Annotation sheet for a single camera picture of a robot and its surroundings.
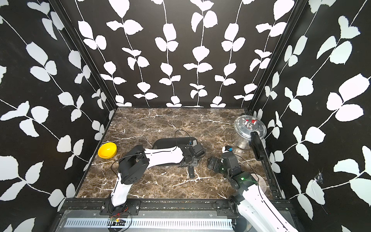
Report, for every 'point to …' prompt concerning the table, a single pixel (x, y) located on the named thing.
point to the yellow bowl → (107, 150)
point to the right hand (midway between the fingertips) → (215, 160)
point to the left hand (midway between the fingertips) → (194, 159)
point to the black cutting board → (167, 142)
